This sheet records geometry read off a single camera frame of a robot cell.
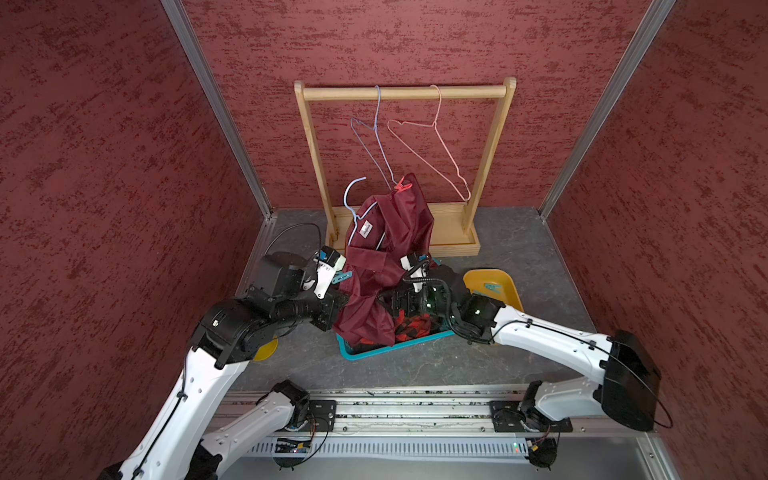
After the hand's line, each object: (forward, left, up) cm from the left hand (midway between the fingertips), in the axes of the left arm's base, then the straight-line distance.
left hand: (341, 306), depth 62 cm
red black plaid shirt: (+4, -17, -21) cm, 27 cm away
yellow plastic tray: (+22, -46, -28) cm, 58 cm away
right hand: (+7, -10, -10) cm, 16 cm away
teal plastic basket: (-3, -1, -20) cm, 20 cm away
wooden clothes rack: (+47, -35, -31) cm, 67 cm away
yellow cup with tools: (+1, +27, -31) cm, 41 cm away
